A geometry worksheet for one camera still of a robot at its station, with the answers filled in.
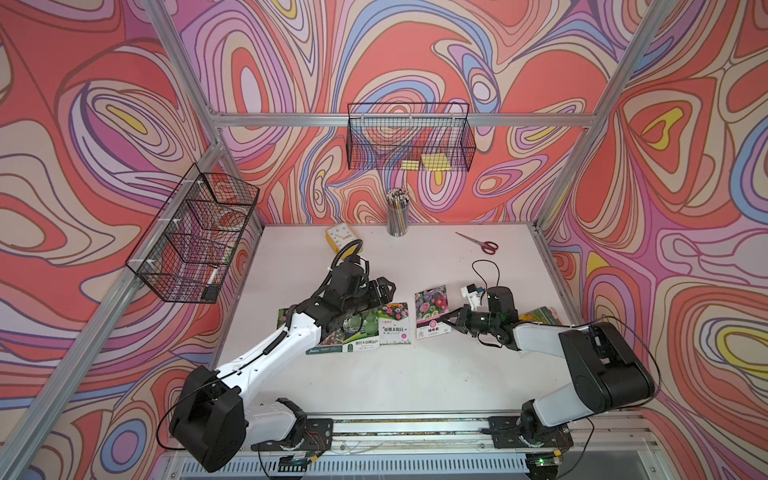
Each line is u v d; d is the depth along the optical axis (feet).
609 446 2.36
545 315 3.07
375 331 2.98
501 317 2.41
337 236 3.76
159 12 2.23
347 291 2.02
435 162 2.98
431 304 3.06
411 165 2.73
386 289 2.39
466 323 2.58
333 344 2.90
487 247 3.67
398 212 3.53
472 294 2.82
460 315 2.70
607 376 1.47
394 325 3.00
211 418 1.29
